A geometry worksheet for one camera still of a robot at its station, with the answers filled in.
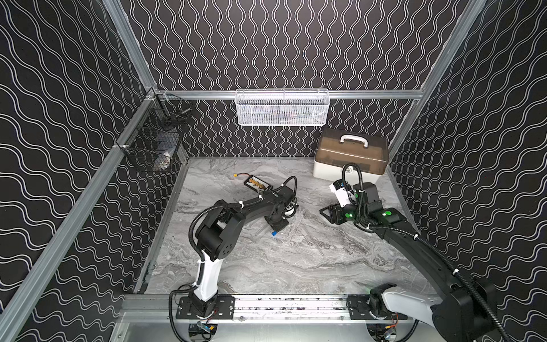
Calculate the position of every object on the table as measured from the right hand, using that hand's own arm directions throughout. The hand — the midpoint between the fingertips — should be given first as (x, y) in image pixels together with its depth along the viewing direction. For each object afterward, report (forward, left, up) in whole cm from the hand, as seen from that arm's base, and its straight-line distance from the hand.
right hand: (327, 207), depth 81 cm
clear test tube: (-3, +21, -16) cm, 27 cm away
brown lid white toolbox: (+30, -7, +4) cm, 31 cm away
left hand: (+2, +19, -15) cm, 25 cm away
